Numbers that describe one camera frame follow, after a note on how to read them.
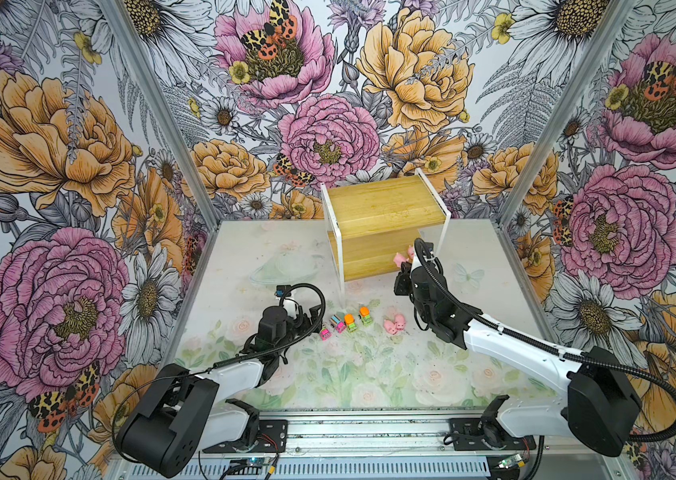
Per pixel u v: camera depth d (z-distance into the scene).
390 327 0.92
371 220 0.77
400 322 0.92
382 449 0.73
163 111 0.89
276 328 0.68
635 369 0.40
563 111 0.90
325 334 0.90
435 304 0.61
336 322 0.91
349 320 0.93
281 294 0.76
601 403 0.42
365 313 0.94
